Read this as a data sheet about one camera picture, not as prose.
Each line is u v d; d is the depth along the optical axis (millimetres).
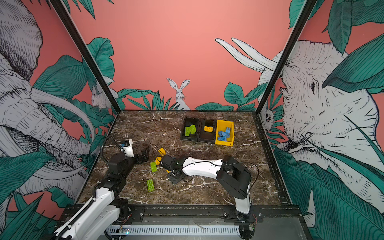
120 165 607
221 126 1108
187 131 1043
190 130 1072
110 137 1084
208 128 1074
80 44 818
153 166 901
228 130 1041
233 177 468
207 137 1051
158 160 912
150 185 822
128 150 714
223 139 1005
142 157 747
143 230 701
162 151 951
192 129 1072
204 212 762
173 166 647
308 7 698
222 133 1037
